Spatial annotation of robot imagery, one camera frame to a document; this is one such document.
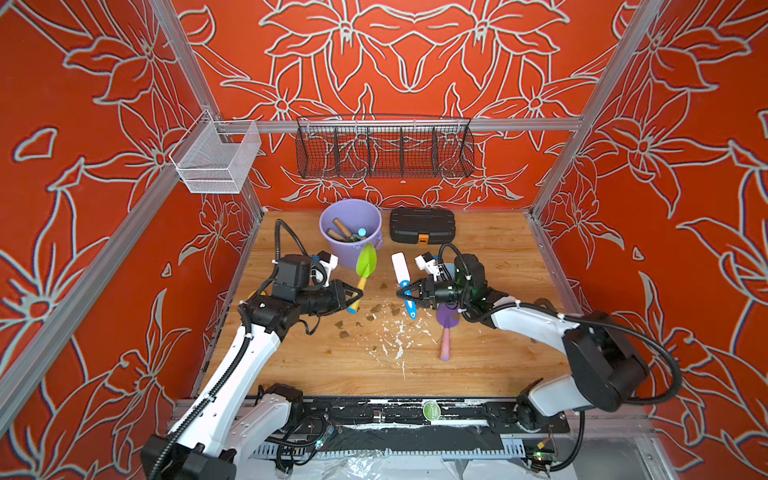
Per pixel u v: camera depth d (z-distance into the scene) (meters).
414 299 0.73
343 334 0.87
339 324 0.89
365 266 0.78
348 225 1.05
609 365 0.43
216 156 0.92
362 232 0.92
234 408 0.43
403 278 0.78
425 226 1.07
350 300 0.70
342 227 1.01
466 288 0.66
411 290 0.76
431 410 0.74
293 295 0.55
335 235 0.98
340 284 0.68
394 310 0.92
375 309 0.93
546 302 0.93
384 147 0.97
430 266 0.76
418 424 0.73
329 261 0.68
